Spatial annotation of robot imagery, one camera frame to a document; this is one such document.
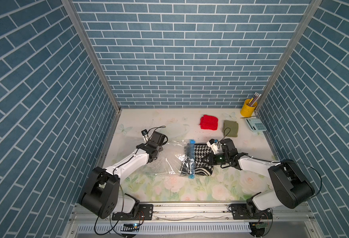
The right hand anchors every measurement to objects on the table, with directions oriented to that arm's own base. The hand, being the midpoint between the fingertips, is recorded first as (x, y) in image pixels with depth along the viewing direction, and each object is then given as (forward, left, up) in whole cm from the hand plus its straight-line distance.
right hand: (203, 160), depth 87 cm
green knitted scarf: (+25, -19, +1) cm, 31 cm away
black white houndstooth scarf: (0, +4, +1) cm, 4 cm away
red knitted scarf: (+31, -4, -1) cm, 31 cm away
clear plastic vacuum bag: (0, +20, -3) cm, 20 cm away
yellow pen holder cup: (+43, -33, +2) cm, 54 cm away
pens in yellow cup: (+48, -38, +12) cm, 63 cm away
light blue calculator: (+35, -40, -4) cm, 53 cm away
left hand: (+5, +28, +4) cm, 29 cm away
